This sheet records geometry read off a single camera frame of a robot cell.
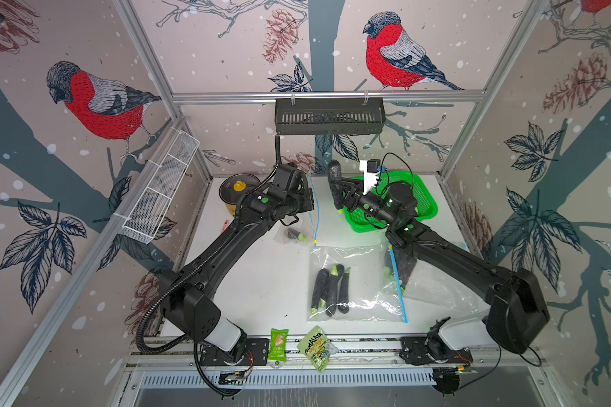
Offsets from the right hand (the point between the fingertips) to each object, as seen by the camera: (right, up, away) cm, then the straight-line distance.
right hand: (335, 178), depth 71 cm
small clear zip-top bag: (+32, -37, +12) cm, 50 cm away
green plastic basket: (+40, -9, +31) cm, 51 cm away
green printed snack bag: (-5, -50, +2) cm, 50 cm away
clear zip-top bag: (-14, -19, +21) cm, 31 cm away
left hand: (-6, -4, +7) cm, 10 cm away
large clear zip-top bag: (+8, -36, +17) cm, 41 cm away
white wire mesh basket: (-62, -12, +11) cm, 64 cm away
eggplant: (-2, -37, +12) cm, 39 cm away
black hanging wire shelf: (-2, +29, +35) cm, 45 cm away
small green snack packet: (-17, -50, +4) cm, 53 cm away
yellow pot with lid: (-38, -1, +29) cm, 48 cm away
